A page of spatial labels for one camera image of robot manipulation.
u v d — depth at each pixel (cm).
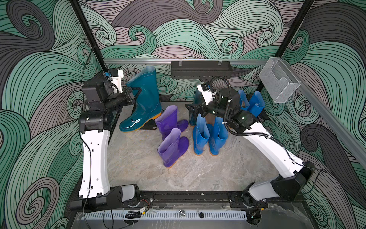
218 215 70
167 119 81
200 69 96
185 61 93
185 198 74
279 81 80
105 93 46
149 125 74
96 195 36
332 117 59
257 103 84
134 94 58
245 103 88
